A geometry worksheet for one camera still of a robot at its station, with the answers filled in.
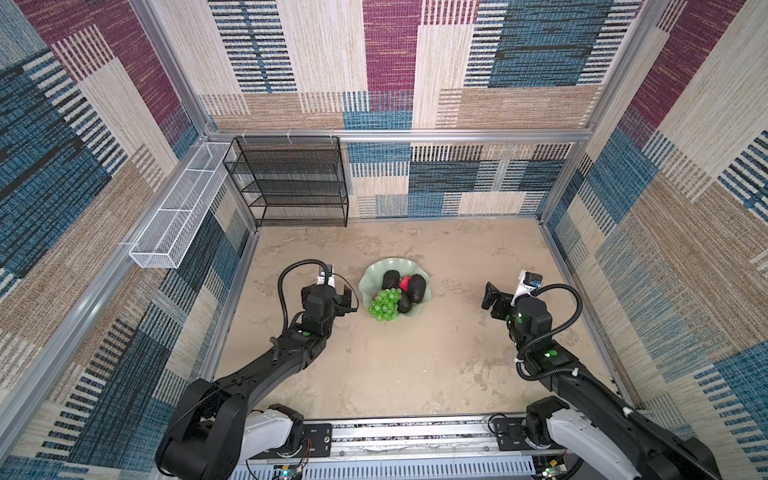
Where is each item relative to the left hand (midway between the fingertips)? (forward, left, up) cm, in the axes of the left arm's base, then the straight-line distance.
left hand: (332, 281), depth 86 cm
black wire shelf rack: (+41, +18, +4) cm, 45 cm away
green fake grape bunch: (-6, -15, -3) cm, 17 cm away
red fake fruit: (+5, -21, -9) cm, 23 cm away
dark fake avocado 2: (-3, -21, -9) cm, 23 cm away
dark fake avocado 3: (+1, -25, -6) cm, 26 cm away
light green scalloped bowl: (+8, -11, -10) cm, 17 cm away
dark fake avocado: (+7, -17, -10) cm, 21 cm away
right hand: (-5, -47, +1) cm, 47 cm away
